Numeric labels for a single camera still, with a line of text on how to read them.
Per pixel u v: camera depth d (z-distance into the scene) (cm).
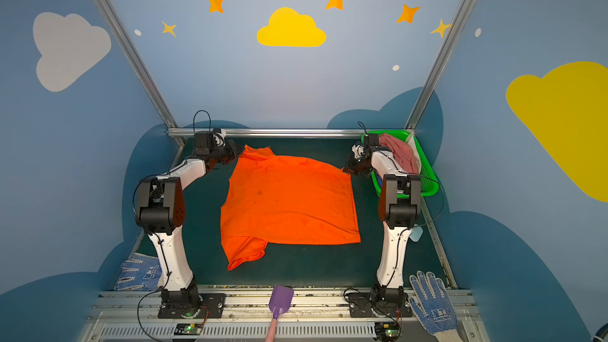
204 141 80
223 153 90
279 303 73
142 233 95
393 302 72
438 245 93
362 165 91
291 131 145
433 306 75
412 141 109
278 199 100
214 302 75
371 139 87
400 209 59
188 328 71
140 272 80
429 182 57
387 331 71
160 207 56
